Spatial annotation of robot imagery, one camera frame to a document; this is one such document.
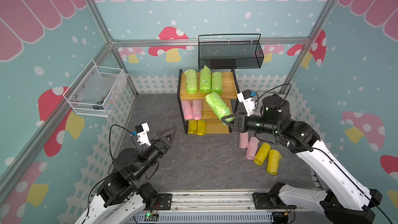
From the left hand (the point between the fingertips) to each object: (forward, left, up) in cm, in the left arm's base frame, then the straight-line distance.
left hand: (178, 134), depth 60 cm
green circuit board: (-24, +14, -36) cm, 46 cm away
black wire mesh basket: (+57, -24, +2) cm, 62 cm away
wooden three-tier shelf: (+21, -10, -13) cm, 26 cm away
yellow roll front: (+22, -8, -30) cm, 38 cm away
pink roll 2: (+23, -1, -12) cm, 26 cm away
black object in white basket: (+13, +37, 0) cm, 39 cm away
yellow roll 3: (0, -48, -30) cm, 56 cm away
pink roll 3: (+8, -37, -29) cm, 48 cm away
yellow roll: (+22, -3, -29) cm, 36 cm away
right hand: (+4, -18, +5) cm, 19 cm away
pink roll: (+23, -6, -13) cm, 26 cm away
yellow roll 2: (+6, -43, -30) cm, 53 cm away
